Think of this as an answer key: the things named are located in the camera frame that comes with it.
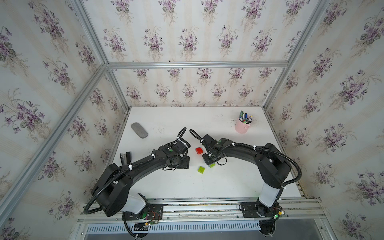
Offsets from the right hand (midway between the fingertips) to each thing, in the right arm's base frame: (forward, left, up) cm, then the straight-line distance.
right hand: (209, 160), depth 91 cm
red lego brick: (+6, +7, +2) cm, 9 cm away
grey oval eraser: (+21, +49, +2) cm, 53 cm away
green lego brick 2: (-6, +6, +1) cm, 8 cm away
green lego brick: (-4, -1, +1) cm, 4 cm away
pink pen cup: (+22, -22, +11) cm, 33 cm away
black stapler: (0, +52, +2) cm, 52 cm away
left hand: (-5, +15, +5) cm, 16 cm away
